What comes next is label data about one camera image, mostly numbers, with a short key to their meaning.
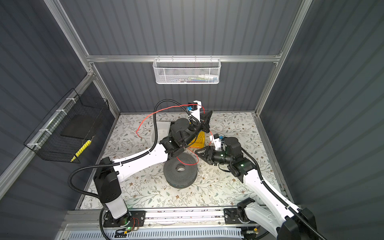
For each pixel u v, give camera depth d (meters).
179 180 0.84
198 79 0.91
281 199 0.44
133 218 0.72
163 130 1.10
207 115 0.66
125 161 0.47
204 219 0.74
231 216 0.73
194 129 0.60
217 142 0.71
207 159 0.66
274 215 0.40
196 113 0.59
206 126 0.61
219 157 0.65
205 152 0.67
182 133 0.54
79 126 0.73
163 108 0.50
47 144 0.63
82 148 0.69
